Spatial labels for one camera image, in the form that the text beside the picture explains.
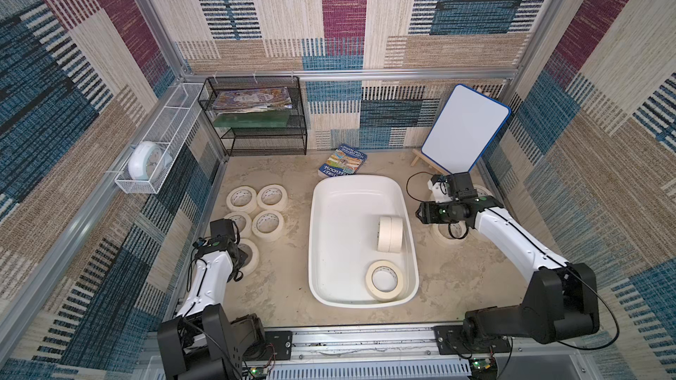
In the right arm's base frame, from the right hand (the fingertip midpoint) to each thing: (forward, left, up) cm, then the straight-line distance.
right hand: (425, 210), depth 88 cm
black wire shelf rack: (+41, +63, -6) cm, 75 cm away
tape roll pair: (-9, +12, -1) cm, 15 cm away
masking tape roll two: (+14, -26, -9) cm, 31 cm away
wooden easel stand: (+26, -7, -4) cm, 27 cm away
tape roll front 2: (-13, +56, -6) cm, 58 cm away
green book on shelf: (+31, +52, +14) cm, 62 cm away
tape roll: (-19, +14, -11) cm, 26 cm away
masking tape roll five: (+2, +64, -9) cm, 65 cm away
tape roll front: (+1, +55, -12) cm, 56 cm away
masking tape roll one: (+14, +55, -11) cm, 57 cm away
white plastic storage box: (-5, +27, -12) cm, 30 cm away
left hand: (-15, +63, -7) cm, 65 cm away
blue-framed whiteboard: (+22, -15, +15) cm, 31 cm away
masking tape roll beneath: (-7, -8, -8) cm, 14 cm away
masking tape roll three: (+13, +67, -10) cm, 69 cm away
